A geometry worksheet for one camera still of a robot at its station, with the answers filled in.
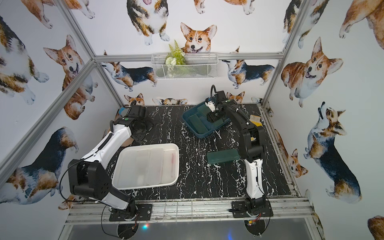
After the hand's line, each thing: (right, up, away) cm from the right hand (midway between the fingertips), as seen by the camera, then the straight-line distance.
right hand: (211, 114), depth 97 cm
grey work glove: (-68, +3, +20) cm, 71 cm away
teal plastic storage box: (-13, +3, +14) cm, 19 cm away
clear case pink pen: (-25, -31, -9) cm, 40 cm away
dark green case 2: (+8, -27, -2) cm, 28 cm away
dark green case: (-7, -9, +10) cm, 15 cm away
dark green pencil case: (-5, +3, +6) cm, 8 cm away
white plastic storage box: (-37, -29, -13) cm, 49 cm away
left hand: (-34, -7, -10) cm, 36 cm away
